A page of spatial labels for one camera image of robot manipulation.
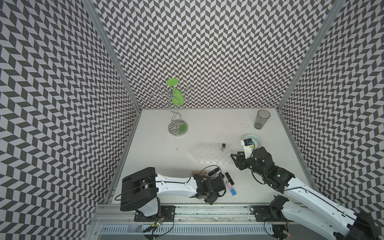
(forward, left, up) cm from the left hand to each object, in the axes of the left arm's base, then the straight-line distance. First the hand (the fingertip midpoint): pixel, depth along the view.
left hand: (210, 196), depth 79 cm
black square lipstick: (+9, -11, +1) cm, 14 cm away
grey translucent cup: (+45, -35, +13) cm, 58 cm away
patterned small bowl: (+34, -32, +2) cm, 47 cm away
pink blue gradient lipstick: (+4, -11, +1) cm, 12 cm away
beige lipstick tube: (+13, +8, +1) cm, 15 cm away
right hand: (+16, -13, +14) cm, 25 cm away
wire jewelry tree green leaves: (+45, +21, +30) cm, 58 cm away
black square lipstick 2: (+27, -9, +7) cm, 29 cm away
